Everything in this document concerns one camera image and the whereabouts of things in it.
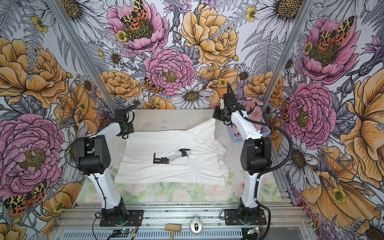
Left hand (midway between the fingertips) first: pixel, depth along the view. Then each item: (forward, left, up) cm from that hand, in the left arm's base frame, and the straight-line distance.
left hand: (126, 133), depth 101 cm
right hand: (+2, -58, +12) cm, 59 cm away
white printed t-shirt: (-21, -51, -5) cm, 55 cm away
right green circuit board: (-54, -73, -5) cm, 90 cm away
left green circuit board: (-53, -12, -6) cm, 54 cm away
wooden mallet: (-52, -34, -3) cm, 63 cm away
